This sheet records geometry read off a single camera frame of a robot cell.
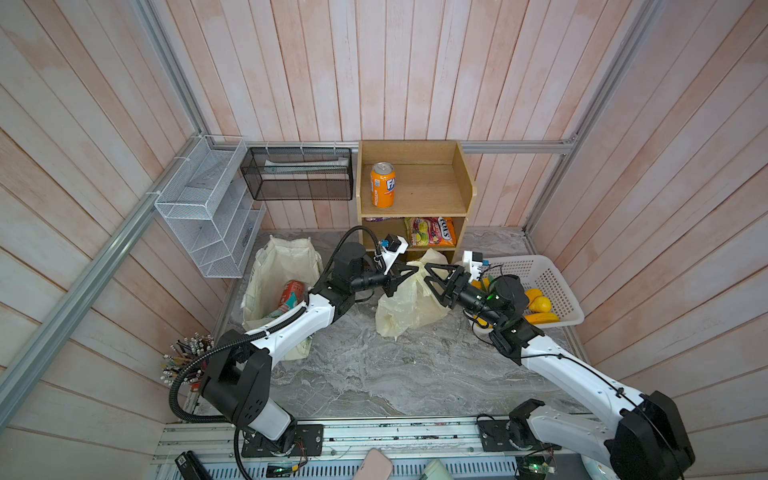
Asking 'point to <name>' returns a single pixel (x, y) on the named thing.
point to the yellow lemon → (541, 305)
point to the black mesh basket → (299, 173)
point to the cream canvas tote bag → (273, 264)
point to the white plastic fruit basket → (536, 272)
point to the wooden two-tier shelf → (432, 181)
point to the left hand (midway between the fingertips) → (416, 273)
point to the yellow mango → (542, 317)
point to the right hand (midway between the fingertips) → (424, 275)
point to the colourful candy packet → (420, 232)
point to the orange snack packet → (447, 231)
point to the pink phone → (375, 465)
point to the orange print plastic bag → (414, 303)
